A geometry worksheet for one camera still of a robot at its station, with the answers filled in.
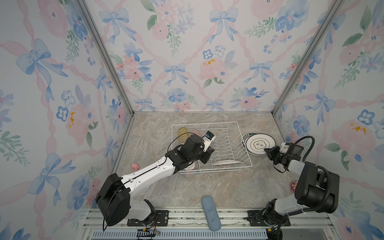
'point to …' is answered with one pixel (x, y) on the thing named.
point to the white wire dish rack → (231, 153)
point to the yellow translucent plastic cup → (181, 132)
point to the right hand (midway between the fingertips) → (265, 147)
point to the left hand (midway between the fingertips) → (212, 147)
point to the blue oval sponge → (212, 215)
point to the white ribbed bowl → (191, 167)
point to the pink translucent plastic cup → (196, 132)
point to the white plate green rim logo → (256, 143)
